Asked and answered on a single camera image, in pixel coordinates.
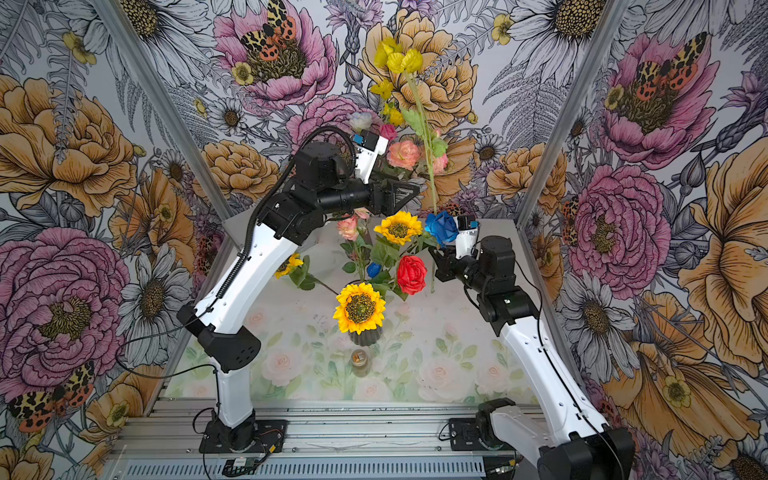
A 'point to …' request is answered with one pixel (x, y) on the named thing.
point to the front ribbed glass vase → (366, 337)
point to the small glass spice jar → (360, 363)
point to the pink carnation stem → (359, 243)
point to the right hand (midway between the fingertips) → (428, 254)
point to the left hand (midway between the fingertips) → (405, 194)
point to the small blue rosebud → (373, 269)
